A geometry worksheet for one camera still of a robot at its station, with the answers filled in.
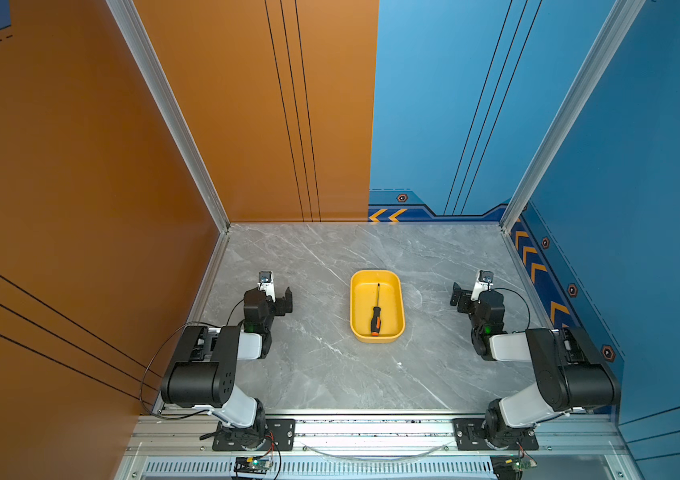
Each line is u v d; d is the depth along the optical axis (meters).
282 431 0.74
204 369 0.46
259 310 0.71
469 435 0.72
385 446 0.72
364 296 0.99
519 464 0.69
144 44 0.74
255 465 0.70
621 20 0.70
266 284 0.81
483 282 0.80
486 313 0.71
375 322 0.91
